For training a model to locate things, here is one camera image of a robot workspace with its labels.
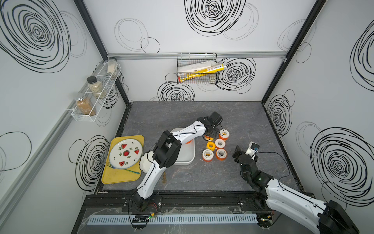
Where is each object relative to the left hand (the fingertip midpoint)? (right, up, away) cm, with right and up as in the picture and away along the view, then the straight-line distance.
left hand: (211, 131), depth 96 cm
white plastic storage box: (-16, -14, -6) cm, 22 cm away
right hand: (+17, -9, -12) cm, 22 cm away
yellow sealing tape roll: (0, -9, -2) cm, 9 cm away
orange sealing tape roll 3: (-2, -5, 0) cm, 5 cm away
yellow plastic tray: (-59, -24, -13) cm, 65 cm away
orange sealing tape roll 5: (+6, -13, -6) cm, 16 cm away
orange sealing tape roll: (-14, -7, +1) cm, 16 cm away
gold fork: (-29, -26, -13) cm, 41 cm away
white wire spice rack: (-70, +34, 0) cm, 78 cm away
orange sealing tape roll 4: (-3, -13, -8) cm, 16 cm away
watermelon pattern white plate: (-55, -13, -4) cm, 57 cm away
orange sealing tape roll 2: (+9, -2, +1) cm, 9 cm away
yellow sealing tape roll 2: (+6, -7, -1) cm, 10 cm away
